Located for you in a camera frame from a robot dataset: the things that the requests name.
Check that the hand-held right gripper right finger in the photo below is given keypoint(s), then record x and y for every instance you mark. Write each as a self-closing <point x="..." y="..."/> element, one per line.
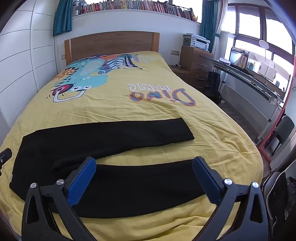
<point x="207" y="183"/>

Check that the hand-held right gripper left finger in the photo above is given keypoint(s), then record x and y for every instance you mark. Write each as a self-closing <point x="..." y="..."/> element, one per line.
<point x="81" y="183"/>

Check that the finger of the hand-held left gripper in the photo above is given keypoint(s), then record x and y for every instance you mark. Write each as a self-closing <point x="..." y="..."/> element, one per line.
<point x="5" y="156"/>

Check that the black pants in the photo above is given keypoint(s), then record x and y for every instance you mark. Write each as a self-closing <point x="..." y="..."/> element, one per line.
<point x="115" y="143"/>

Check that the black office chair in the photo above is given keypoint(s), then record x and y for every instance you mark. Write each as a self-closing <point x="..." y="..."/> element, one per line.
<point x="277" y="197"/>

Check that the dark chair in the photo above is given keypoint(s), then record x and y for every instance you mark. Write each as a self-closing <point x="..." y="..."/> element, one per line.
<point x="283" y="129"/>

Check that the yellow printed blanket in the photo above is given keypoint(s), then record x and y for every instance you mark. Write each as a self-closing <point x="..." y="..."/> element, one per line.
<point x="138" y="104"/>

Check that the black bag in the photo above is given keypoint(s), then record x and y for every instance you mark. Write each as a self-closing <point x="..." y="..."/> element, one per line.
<point x="214" y="83"/>

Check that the white wardrobe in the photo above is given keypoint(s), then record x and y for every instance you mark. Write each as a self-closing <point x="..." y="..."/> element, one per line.
<point x="23" y="58"/>

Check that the low wooden nightstand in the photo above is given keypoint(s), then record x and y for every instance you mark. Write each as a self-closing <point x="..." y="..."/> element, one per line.
<point x="180" y="73"/>

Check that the glass-topped desk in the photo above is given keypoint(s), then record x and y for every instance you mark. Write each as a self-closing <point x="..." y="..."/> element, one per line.
<point x="249" y="77"/>

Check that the wooden dresser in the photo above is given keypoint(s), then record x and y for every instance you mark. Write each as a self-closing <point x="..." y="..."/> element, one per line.
<point x="192" y="58"/>

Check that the white printer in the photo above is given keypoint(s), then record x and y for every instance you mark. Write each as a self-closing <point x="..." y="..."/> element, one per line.
<point x="196" y="41"/>

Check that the wooden headboard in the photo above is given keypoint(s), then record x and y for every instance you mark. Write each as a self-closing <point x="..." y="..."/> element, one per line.
<point x="111" y="44"/>

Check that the white round lamp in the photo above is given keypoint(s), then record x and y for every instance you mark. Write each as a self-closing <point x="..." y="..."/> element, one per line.
<point x="263" y="44"/>

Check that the teal curtain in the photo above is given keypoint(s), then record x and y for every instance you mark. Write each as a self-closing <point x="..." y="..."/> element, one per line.
<point x="62" y="16"/>
<point x="207" y="20"/>

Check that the wooden-framed window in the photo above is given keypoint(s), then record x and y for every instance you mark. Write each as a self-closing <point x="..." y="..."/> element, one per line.
<point x="254" y="23"/>

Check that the row of books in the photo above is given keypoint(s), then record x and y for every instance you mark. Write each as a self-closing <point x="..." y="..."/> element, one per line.
<point x="138" y="5"/>

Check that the red metal frame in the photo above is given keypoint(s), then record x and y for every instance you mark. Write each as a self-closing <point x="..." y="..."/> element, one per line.
<point x="274" y="129"/>

